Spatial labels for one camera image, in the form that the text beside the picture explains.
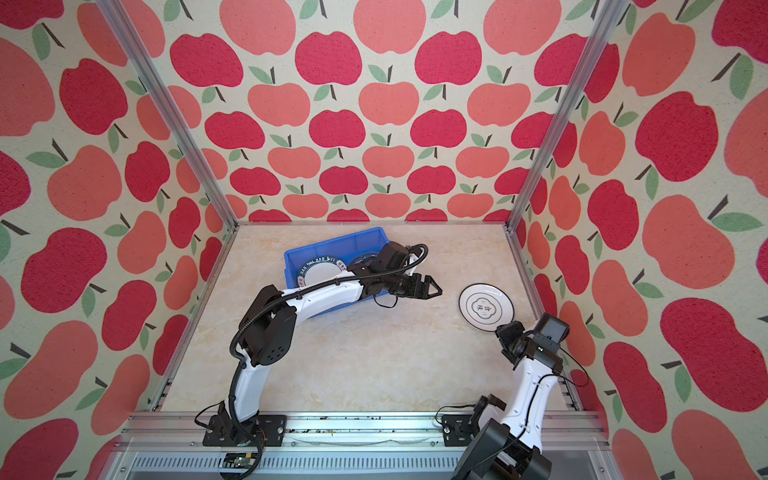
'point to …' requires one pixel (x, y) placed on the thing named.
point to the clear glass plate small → (363, 258)
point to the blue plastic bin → (347, 248)
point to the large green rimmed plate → (319, 268)
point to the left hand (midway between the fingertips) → (438, 295)
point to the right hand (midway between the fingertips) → (511, 333)
